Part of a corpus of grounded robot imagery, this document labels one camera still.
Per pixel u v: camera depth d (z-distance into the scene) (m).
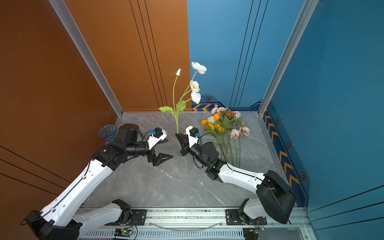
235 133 1.02
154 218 0.75
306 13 0.71
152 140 0.58
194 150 0.64
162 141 0.59
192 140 0.62
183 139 0.66
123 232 0.71
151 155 0.58
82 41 0.81
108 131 0.85
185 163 0.82
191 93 0.54
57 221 0.37
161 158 0.58
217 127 1.09
